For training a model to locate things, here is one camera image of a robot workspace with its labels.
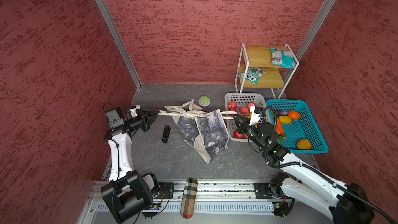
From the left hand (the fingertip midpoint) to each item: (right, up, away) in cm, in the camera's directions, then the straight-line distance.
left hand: (158, 114), depth 74 cm
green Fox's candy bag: (+56, +24, +28) cm, 67 cm away
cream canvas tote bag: (+24, -9, 0) cm, 25 cm away
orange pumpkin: (+81, -3, +23) cm, 85 cm away
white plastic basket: (+49, +5, +32) cm, 59 cm away
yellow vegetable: (+75, -6, +22) cm, 78 cm away
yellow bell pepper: (+79, -18, +11) cm, 82 cm away
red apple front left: (+42, -14, +15) cm, 47 cm away
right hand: (+38, -2, +1) cm, 38 cm away
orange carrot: (+70, -11, +20) cm, 74 cm away
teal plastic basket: (+83, -13, +23) cm, 87 cm away
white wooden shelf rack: (+73, +23, +31) cm, 82 cm away
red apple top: (+54, +4, +29) cm, 62 cm away
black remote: (0, -13, +18) cm, 22 cm away
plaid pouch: (+16, -39, -6) cm, 42 cm away
